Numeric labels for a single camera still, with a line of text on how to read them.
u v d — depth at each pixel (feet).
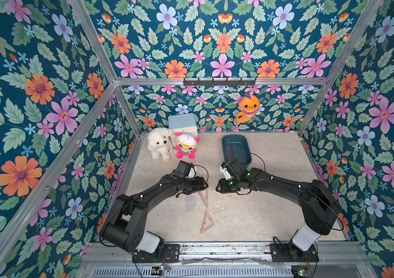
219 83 3.06
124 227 1.41
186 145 3.13
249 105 3.15
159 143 3.06
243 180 2.12
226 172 2.36
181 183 2.20
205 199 2.96
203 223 2.69
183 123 3.50
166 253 2.42
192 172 2.46
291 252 2.13
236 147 3.65
